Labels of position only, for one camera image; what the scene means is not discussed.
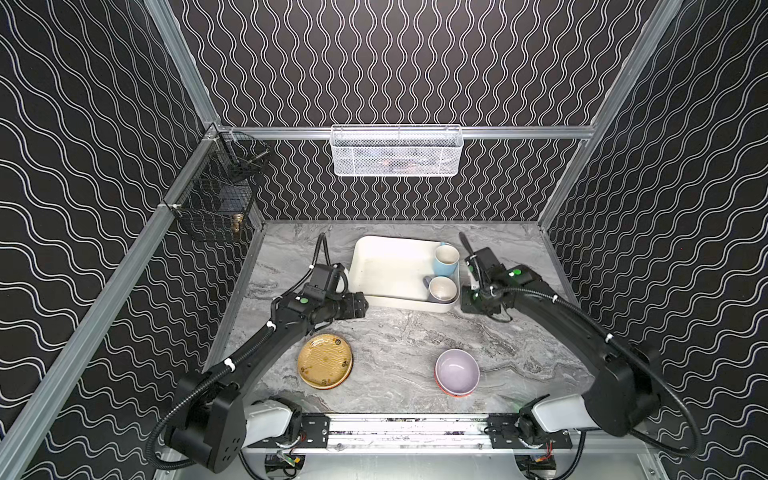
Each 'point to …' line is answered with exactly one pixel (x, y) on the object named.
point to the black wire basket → (218, 189)
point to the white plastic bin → (390, 272)
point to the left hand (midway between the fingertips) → (358, 304)
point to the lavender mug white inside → (442, 289)
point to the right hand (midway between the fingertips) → (466, 307)
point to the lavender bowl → (457, 372)
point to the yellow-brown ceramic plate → (325, 361)
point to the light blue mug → (446, 258)
